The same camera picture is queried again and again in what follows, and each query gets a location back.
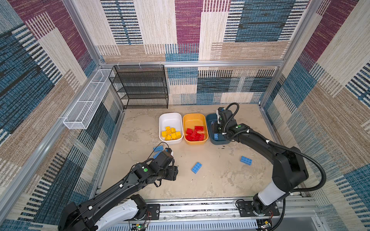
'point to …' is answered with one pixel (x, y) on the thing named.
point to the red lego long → (201, 136)
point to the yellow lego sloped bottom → (173, 130)
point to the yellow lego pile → (173, 136)
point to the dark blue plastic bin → (210, 118)
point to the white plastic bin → (173, 120)
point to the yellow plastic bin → (191, 120)
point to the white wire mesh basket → (80, 116)
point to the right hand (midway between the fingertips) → (216, 127)
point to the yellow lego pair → (168, 130)
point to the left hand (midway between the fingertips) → (174, 171)
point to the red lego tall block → (189, 131)
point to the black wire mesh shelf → (145, 85)
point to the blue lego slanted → (156, 155)
